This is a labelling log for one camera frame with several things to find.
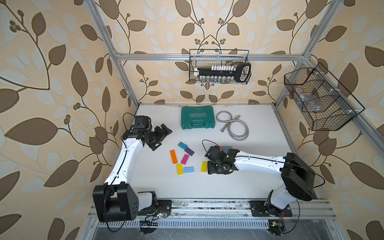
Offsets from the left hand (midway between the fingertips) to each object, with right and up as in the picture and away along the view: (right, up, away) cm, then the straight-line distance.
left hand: (165, 134), depth 80 cm
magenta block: (+10, -17, +11) cm, 22 cm away
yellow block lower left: (+7, -22, +8) cm, 24 cm away
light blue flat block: (+13, -22, +7) cm, 26 cm away
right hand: (+26, -21, +4) cm, 34 cm away
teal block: (+8, -9, +18) cm, 21 cm away
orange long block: (+3, -15, +12) cm, 20 cm away
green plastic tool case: (+18, +10, +26) cm, 33 cm away
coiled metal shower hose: (+47, 0, +25) cm, 53 cm away
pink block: (+33, -10, +13) cm, 37 cm away
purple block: (+12, -12, +14) cm, 22 cm away
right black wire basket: (+81, +15, -8) cm, 83 cm away
